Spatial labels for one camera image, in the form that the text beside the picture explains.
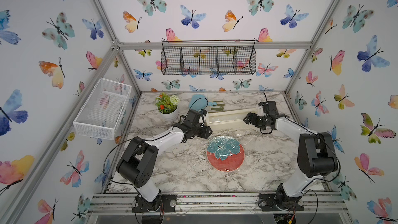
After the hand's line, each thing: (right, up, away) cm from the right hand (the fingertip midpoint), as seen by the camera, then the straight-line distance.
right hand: (250, 119), depth 95 cm
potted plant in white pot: (-50, +8, -3) cm, 50 cm away
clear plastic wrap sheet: (-16, -19, -6) cm, 26 cm away
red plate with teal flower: (-16, -19, -6) cm, 26 cm away
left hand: (-24, -5, -5) cm, 26 cm away
